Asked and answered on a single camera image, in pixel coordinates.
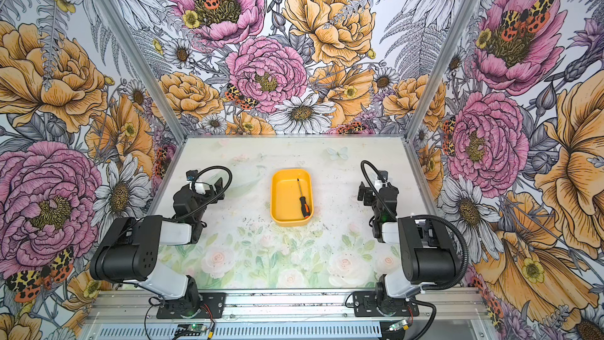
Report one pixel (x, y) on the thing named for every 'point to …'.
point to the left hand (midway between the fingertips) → (211, 184)
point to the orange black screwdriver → (305, 208)
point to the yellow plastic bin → (285, 207)
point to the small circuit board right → (402, 324)
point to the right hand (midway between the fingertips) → (373, 188)
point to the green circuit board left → (190, 330)
